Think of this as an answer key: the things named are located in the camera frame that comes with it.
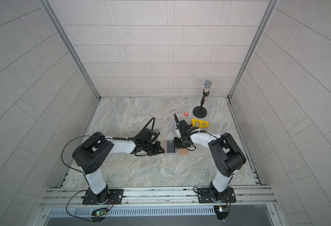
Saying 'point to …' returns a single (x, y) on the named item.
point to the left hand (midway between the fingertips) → (168, 151)
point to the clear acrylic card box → (173, 126)
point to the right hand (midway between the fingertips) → (175, 146)
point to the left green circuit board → (99, 213)
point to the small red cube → (186, 114)
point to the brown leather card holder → (181, 151)
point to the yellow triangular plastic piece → (200, 123)
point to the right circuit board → (222, 212)
